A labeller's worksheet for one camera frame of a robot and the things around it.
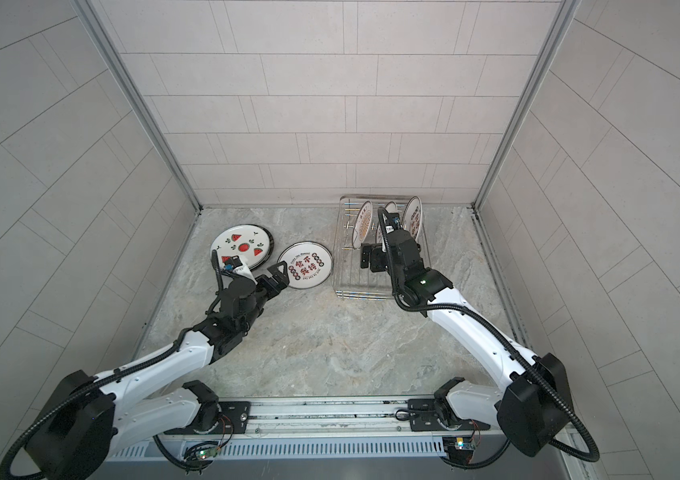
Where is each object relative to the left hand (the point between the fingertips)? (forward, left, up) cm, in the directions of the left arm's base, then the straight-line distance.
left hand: (287, 265), depth 81 cm
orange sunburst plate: (+24, -21, -11) cm, 34 cm away
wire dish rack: (+3, -17, -14) cm, 22 cm away
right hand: (+4, -24, +6) cm, 25 cm away
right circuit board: (-39, -43, -15) cm, 60 cm away
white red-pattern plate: (+27, -31, -5) cm, 41 cm away
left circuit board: (-41, +13, -11) cm, 45 cm away
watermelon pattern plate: (+17, +17, -13) cm, 27 cm away
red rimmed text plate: (+10, -3, -15) cm, 19 cm away
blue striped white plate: (+17, +16, -13) cm, 27 cm away
